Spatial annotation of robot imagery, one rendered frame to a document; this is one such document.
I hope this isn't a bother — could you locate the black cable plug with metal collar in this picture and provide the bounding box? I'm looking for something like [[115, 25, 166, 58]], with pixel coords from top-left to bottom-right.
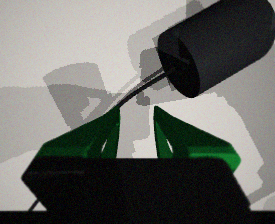
[[174, 61, 182, 71]]

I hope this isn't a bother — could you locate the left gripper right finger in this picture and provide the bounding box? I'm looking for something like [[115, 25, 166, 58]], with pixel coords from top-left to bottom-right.
[[153, 106, 241, 173]]

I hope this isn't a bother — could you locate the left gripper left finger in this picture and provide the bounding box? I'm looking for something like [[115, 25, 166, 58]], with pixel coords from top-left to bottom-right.
[[33, 106, 120, 159]]

